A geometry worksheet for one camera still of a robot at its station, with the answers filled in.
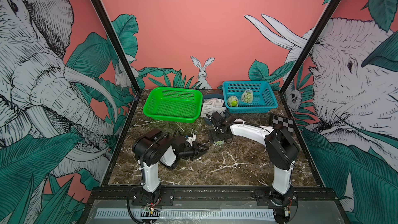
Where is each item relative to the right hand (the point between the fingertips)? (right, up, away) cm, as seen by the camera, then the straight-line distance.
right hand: (214, 135), depth 92 cm
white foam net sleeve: (+13, +23, +15) cm, 31 cm away
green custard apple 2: (+15, +20, +15) cm, 29 cm away
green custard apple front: (+26, +24, +17) cm, 39 cm away
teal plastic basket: (+39, +22, +21) cm, 49 cm away
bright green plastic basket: (-29, +19, +19) cm, 39 cm away
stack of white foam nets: (-2, +18, +6) cm, 19 cm away
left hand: (-3, -6, -6) cm, 9 cm away
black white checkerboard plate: (+49, +6, +8) cm, 50 cm away
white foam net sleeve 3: (0, -5, -2) cm, 5 cm away
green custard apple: (+2, -2, -10) cm, 11 cm away
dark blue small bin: (+1, +25, +23) cm, 34 cm away
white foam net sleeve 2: (+26, +29, +19) cm, 43 cm away
